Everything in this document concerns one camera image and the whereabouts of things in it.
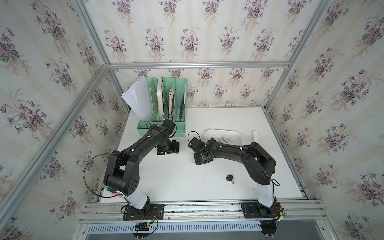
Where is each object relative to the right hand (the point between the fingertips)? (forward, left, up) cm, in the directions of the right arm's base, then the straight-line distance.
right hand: (200, 161), depth 92 cm
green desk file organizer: (+35, +22, +18) cm, 45 cm away
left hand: (+1, +16, +8) cm, 18 cm away
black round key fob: (-11, -16, +3) cm, 20 cm away
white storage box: (+18, -19, +3) cm, 26 cm away
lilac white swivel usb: (+16, -19, +1) cm, 25 cm away
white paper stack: (+33, +41, +23) cm, 57 cm away
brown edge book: (+35, +20, +21) cm, 46 cm away
